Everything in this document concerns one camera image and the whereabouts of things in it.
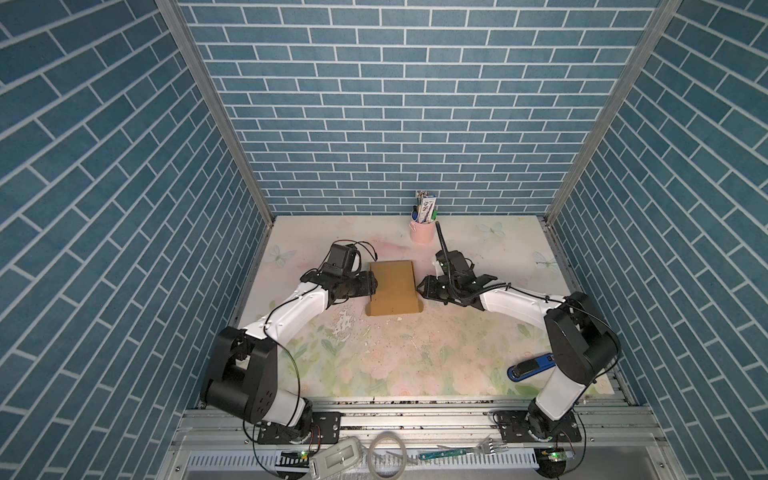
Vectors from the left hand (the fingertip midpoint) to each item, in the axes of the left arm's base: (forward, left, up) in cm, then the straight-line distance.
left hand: (371, 283), depth 88 cm
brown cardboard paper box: (+1, -8, -6) cm, 9 cm away
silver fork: (-40, -29, -10) cm, 50 cm away
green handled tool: (-42, -15, -10) cm, 45 cm away
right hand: (+1, -14, -3) cm, 14 cm away
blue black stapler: (-23, -43, -5) cm, 49 cm away
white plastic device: (-42, +7, -9) cm, 43 cm away
